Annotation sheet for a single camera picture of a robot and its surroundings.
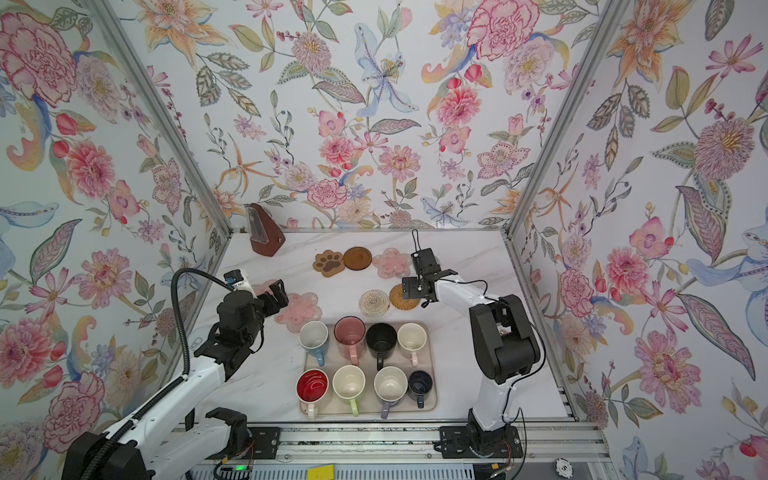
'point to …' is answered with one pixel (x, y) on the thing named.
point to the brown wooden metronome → (266, 237)
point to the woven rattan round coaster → (398, 300)
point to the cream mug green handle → (348, 382)
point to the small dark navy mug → (420, 384)
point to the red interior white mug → (312, 386)
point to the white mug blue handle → (314, 338)
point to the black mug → (381, 339)
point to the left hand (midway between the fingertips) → (275, 286)
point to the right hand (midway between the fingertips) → (421, 285)
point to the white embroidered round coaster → (374, 303)
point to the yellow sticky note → (322, 473)
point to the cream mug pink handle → (412, 336)
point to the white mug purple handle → (390, 385)
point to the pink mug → (350, 334)
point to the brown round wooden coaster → (357, 258)
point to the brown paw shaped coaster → (328, 263)
